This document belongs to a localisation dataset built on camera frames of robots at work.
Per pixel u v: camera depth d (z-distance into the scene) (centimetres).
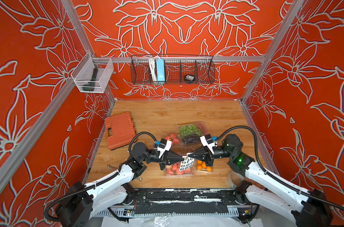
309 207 40
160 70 89
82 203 40
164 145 54
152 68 89
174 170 79
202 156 61
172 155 60
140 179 79
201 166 81
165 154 60
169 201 73
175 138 92
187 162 62
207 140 55
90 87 77
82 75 80
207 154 59
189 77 96
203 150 60
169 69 101
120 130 95
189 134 92
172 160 62
